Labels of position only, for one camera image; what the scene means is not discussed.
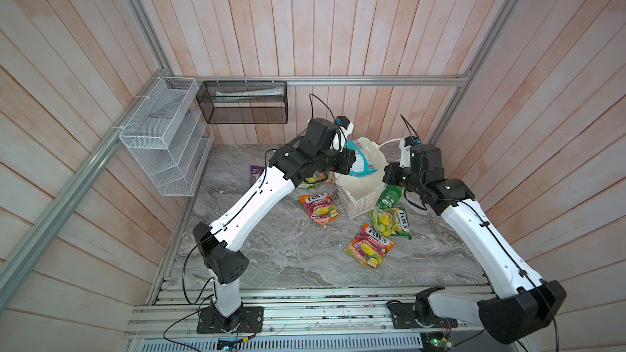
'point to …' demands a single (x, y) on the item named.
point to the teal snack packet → (361, 166)
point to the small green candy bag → (390, 195)
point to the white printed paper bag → (358, 194)
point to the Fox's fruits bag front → (369, 247)
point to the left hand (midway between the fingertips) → (355, 163)
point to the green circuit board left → (228, 344)
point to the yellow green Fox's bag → (390, 222)
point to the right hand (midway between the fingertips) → (383, 166)
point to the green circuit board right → (434, 341)
